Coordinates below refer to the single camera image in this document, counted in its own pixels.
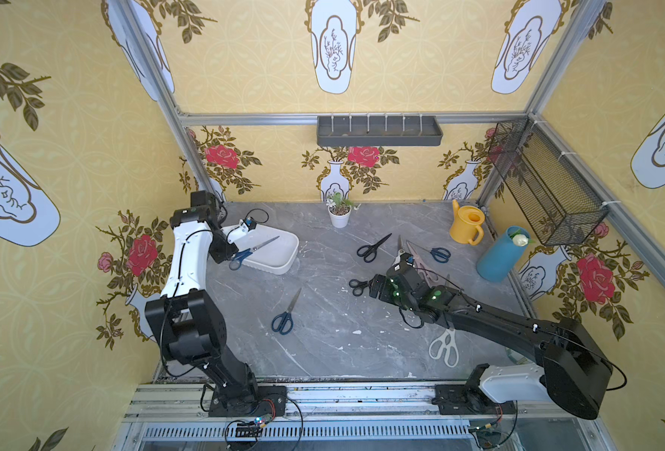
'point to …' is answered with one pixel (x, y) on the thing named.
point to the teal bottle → (499, 259)
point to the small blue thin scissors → (440, 255)
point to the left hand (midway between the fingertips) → (219, 247)
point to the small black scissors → (357, 287)
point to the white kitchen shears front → (446, 344)
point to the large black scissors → (369, 251)
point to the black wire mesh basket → (559, 209)
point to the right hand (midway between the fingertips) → (372, 291)
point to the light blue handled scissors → (236, 262)
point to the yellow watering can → (466, 224)
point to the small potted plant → (339, 209)
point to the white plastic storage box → (275, 250)
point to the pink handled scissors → (427, 276)
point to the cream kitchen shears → (401, 251)
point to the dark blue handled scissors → (284, 322)
